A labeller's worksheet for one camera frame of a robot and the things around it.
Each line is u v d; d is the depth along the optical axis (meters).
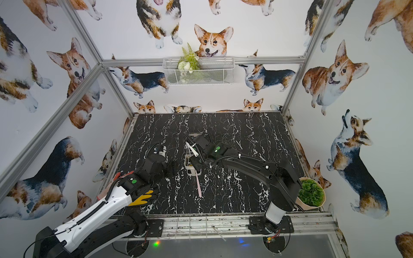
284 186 0.44
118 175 0.90
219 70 0.93
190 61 0.82
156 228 0.74
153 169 0.58
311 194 0.72
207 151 0.60
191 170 0.85
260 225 0.73
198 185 0.86
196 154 0.70
